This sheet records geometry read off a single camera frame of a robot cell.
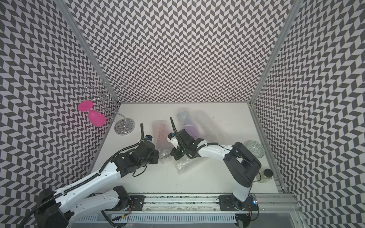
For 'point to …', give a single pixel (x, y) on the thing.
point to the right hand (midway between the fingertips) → (172, 155)
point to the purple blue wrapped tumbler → (188, 124)
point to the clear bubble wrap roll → (184, 163)
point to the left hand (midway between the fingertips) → (157, 155)
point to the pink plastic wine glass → (96, 118)
